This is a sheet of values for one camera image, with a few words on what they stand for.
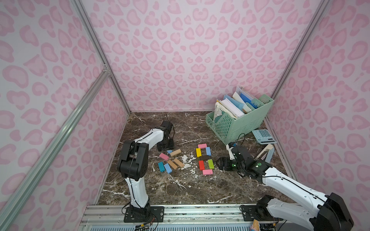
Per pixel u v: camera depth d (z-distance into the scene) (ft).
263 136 3.31
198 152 3.12
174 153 3.13
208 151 3.13
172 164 2.96
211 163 2.96
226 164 2.35
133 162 1.67
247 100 3.12
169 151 3.10
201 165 2.96
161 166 2.93
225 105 2.89
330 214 1.28
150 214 2.34
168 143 2.71
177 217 2.39
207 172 2.83
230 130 2.88
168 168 2.90
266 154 3.01
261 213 2.12
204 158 3.05
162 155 3.08
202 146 3.22
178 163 2.98
